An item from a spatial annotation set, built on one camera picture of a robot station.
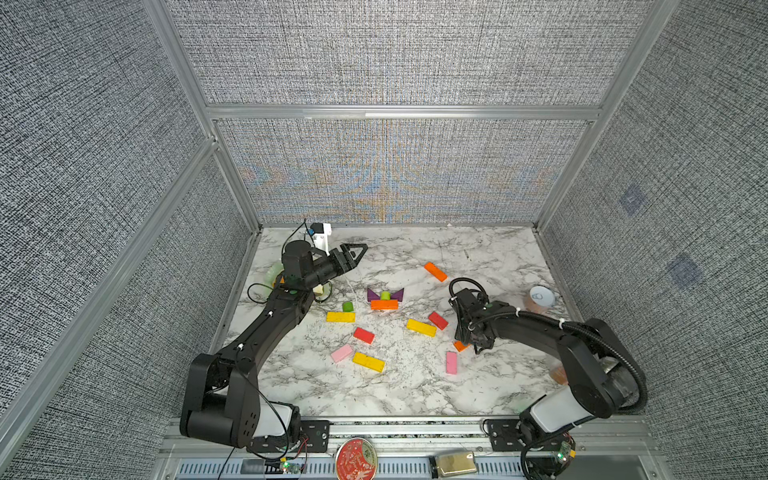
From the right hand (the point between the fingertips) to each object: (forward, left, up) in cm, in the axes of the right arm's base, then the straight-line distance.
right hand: (467, 330), depth 91 cm
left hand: (+12, +30, +26) cm, 41 cm away
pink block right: (-9, +6, 0) cm, 11 cm away
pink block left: (-7, +38, +1) cm, 38 cm away
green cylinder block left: (+9, +37, -1) cm, 38 cm away
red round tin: (-33, +32, +5) cm, 46 cm away
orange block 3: (-5, +3, 0) cm, 6 cm away
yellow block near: (-9, +30, 0) cm, 31 cm away
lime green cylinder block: (+12, +25, +1) cm, 28 cm away
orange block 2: (+23, +7, -1) cm, 24 cm away
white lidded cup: (+8, -23, +5) cm, 25 cm away
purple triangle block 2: (+12, +21, +1) cm, 24 cm away
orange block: (+8, +24, +1) cm, 25 cm away
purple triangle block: (+11, +30, +1) cm, 32 cm away
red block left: (-1, +31, 0) cm, 31 cm away
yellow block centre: (+1, +14, 0) cm, 14 cm away
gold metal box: (-33, +10, +4) cm, 35 cm away
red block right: (+3, +8, 0) cm, 8 cm away
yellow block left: (+5, +39, -1) cm, 39 cm away
